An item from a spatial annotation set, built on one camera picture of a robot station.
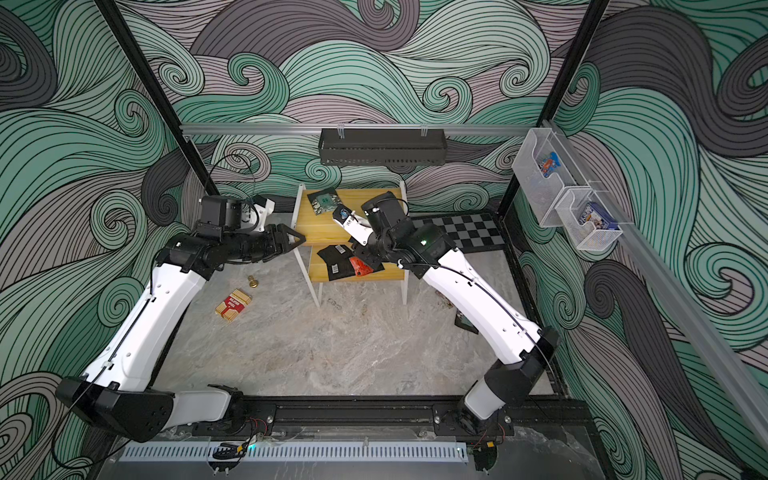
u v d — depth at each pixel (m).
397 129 0.94
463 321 0.90
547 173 0.83
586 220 0.68
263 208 0.65
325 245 0.90
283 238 0.63
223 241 0.52
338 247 0.90
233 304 0.92
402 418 0.74
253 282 0.98
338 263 0.86
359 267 0.84
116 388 0.38
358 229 0.59
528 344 0.40
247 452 0.69
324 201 0.78
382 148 0.95
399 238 0.49
